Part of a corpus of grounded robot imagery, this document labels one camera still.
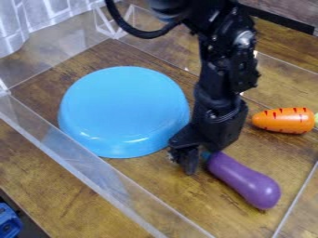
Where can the clear acrylic corner bracket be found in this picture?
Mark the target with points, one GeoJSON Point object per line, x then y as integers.
{"type": "Point", "coordinates": [104, 22]}

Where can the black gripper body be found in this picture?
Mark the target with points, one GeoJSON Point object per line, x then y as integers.
{"type": "Point", "coordinates": [227, 73]}

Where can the blue object at corner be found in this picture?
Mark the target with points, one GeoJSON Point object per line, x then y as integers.
{"type": "Point", "coordinates": [11, 224]}

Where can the blue upside-down tray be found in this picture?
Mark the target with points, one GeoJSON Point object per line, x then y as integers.
{"type": "Point", "coordinates": [122, 111]}

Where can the orange toy carrot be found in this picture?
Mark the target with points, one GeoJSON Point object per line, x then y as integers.
{"type": "Point", "coordinates": [294, 120]}

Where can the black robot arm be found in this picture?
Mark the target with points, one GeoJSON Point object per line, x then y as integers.
{"type": "Point", "coordinates": [206, 17]}

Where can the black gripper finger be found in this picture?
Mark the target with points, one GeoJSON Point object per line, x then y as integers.
{"type": "Point", "coordinates": [186, 157]}

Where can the purple toy eggplant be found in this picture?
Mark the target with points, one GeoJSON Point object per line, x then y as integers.
{"type": "Point", "coordinates": [255, 187]}

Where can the white grid curtain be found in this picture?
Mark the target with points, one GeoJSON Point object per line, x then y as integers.
{"type": "Point", "coordinates": [27, 16]}

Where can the clear acrylic enclosure wall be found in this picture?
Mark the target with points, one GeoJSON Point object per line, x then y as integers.
{"type": "Point", "coordinates": [82, 196]}

